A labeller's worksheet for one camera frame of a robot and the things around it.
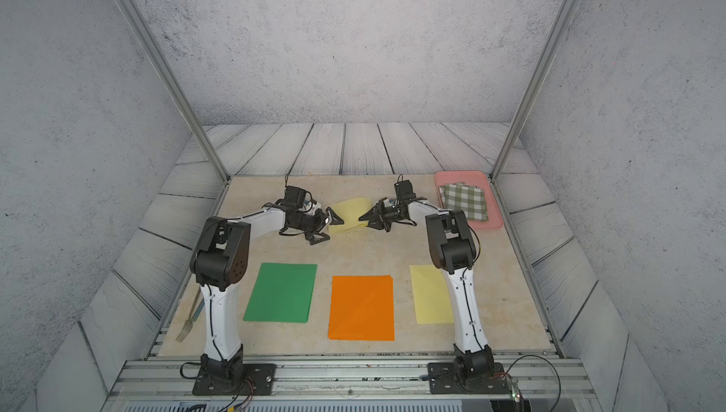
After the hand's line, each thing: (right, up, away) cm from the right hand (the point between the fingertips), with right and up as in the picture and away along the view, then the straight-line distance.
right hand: (361, 219), depth 100 cm
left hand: (-7, -3, -1) cm, 8 cm away
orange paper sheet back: (+1, -26, -13) cm, 29 cm away
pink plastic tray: (+48, +16, +23) cm, 55 cm away
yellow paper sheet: (-4, +2, +5) cm, 7 cm away
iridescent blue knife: (-48, -25, -13) cm, 56 cm away
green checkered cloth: (+42, +7, +12) cm, 44 cm away
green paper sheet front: (-24, -22, -11) cm, 35 cm away
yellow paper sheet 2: (+23, -24, -8) cm, 34 cm away
